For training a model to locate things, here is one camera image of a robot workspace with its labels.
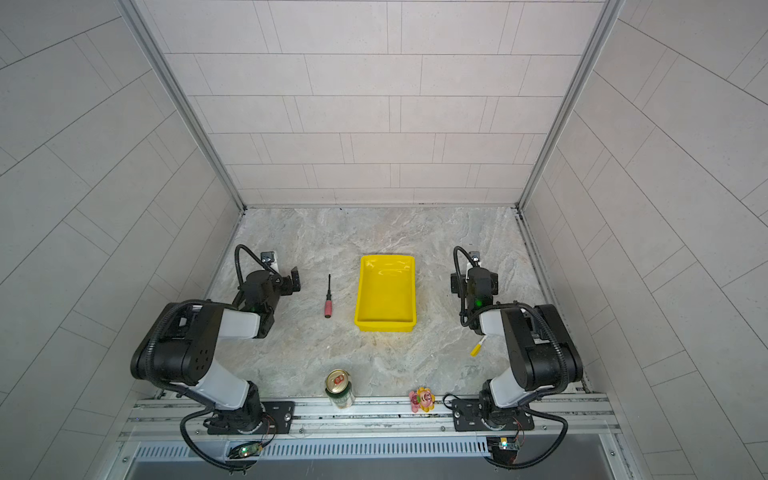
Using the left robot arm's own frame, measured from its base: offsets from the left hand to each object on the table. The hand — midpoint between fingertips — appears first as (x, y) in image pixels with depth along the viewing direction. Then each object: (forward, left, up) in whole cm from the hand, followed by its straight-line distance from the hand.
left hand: (288, 262), depth 94 cm
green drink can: (-37, -22, +6) cm, 43 cm away
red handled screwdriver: (-11, -13, -5) cm, 18 cm away
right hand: (-1, -59, -2) cm, 59 cm away
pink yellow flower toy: (-38, -41, -2) cm, 56 cm away
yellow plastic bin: (-8, -31, -6) cm, 33 cm away
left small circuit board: (-48, -2, -1) cm, 48 cm away
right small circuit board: (-46, -59, -4) cm, 75 cm away
